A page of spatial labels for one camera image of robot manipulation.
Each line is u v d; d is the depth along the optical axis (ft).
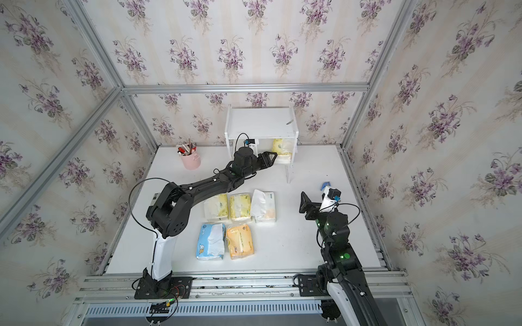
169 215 1.74
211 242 2.58
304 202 2.24
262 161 2.63
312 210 2.16
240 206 2.97
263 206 2.96
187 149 3.50
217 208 2.95
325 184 3.36
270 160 2.70
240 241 2.68
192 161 3.53
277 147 3.08
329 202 2.10
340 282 1.78
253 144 2.73
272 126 2.68
